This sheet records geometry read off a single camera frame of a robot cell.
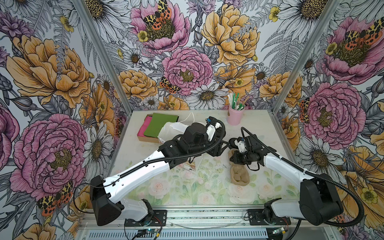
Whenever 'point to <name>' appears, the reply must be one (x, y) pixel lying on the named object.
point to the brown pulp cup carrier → (239, 174)
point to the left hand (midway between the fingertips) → (221, 146)
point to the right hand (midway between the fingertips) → (232, 163)
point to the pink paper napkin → (146, 122)
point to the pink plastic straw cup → (235, 117)
